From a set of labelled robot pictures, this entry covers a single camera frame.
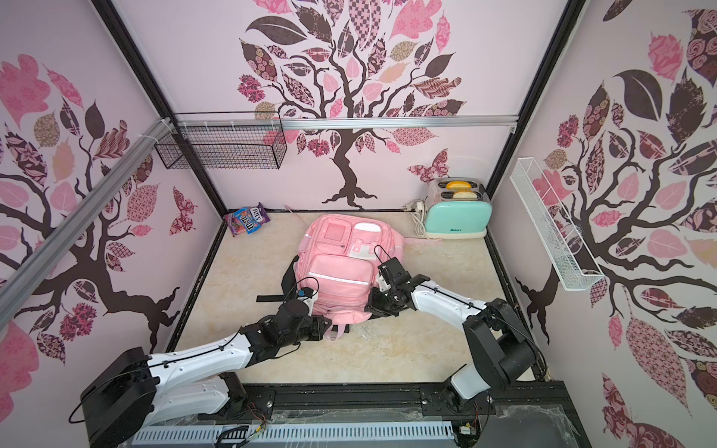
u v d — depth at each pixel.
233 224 1.14
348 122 0.91
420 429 0.78
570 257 0.66
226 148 1.21
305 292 0.76
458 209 1.00
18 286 0.50
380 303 0.76
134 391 0.40
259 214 1.18
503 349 0.44
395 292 0.67
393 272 0.70
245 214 1.16
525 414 0.72
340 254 0.98
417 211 1.14
